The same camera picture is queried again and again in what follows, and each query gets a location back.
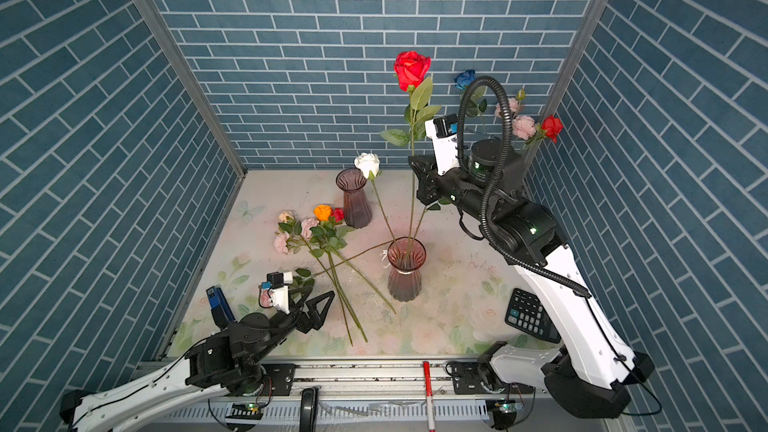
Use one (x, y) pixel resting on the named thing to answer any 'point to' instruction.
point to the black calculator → (526, 312)
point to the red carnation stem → (337, 215)
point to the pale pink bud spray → (289, 233)
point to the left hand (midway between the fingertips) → (326, 296)
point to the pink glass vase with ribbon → (405, 254)
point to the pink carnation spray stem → (522, 126)
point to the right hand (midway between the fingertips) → (407, 154)
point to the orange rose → (323, 213)
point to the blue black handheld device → (219, 307)
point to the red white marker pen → (428, 389)
